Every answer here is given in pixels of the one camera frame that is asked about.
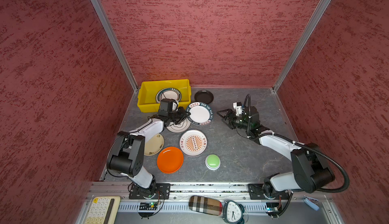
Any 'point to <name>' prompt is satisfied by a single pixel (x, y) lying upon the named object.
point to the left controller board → (148, 206)
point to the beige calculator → (103, 210)
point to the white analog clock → (233, 212)
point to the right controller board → (272, 207)
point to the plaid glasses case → (205, 205)
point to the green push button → (212, 161)
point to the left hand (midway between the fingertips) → (191, 115)
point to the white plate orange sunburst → (193, 143)
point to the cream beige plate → (154, 146)
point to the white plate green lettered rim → (201, 114)
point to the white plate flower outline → (181, 127)
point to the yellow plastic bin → (146, 98)
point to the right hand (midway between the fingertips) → (217, 119)
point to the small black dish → (203, 96)
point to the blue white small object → (312, 202)
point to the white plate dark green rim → (168, 93)
